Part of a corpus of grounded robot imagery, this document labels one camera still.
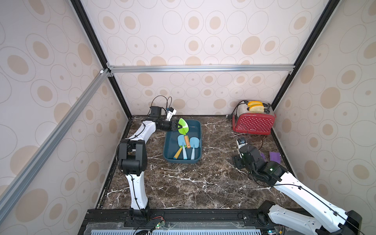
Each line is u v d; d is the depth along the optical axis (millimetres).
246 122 1000
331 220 396
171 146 1001
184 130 930
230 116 1166
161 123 826
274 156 965
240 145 659
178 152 952
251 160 565
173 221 736
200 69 925
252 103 1000
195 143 1035
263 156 968
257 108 972
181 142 1021
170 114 875
